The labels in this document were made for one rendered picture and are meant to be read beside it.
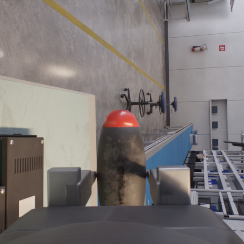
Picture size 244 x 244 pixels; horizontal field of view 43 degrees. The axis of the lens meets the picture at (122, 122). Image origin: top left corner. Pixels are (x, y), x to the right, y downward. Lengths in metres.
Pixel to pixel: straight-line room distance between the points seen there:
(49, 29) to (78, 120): 2.25
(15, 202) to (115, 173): 0.23
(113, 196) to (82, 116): 0.46
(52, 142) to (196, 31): 11.25
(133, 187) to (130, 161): 0.01
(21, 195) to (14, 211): 0.02
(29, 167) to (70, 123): 0.19
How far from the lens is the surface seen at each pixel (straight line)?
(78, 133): 0.59
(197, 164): 6.08
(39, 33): 2.65
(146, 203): 1.73
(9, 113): 0.40
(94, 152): 0.68
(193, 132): 8.96
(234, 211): 3.08
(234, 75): 11.42
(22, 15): 2.46
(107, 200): 0.16
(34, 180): 0.40
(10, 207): 0.37
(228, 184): 4.31
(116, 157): 0.16
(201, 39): 11.60
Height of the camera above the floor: 1.22
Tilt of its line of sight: 14 degrees down
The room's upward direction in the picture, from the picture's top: 89 degrees clockwise
